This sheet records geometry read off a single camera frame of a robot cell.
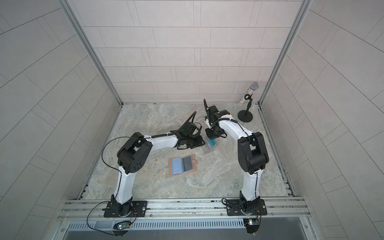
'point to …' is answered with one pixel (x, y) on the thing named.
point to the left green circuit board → (122, 225)
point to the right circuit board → (252, 224)
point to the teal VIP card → (212, 142)
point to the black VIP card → (187, 163)
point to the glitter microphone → (254, 86)
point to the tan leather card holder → (178, 165)
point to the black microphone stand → (245, 115)
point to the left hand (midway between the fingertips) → (205, 143)
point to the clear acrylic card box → (207, 143)
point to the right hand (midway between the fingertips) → (212, 135)
